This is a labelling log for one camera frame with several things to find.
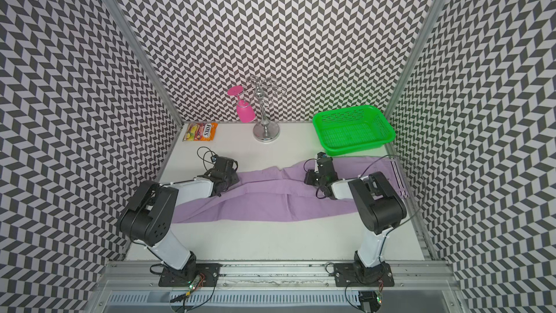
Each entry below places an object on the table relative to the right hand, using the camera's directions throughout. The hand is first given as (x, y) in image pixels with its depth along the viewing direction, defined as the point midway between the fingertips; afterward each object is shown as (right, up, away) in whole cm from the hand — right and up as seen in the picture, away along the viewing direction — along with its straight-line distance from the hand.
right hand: (306, 177), depth 98 cm
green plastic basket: (+27, +23, +17) cm, 39 cm away
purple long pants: (-9, -5, -8) cm, 13 cm away
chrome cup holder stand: (-20, +22, +17) cm, 34 cm away
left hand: (-34, 0, -1) cm, 34 cm away
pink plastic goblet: (-29, +31, +4) cm, 43 cm away
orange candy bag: (-54, +21, +13) cm, 60 cm away
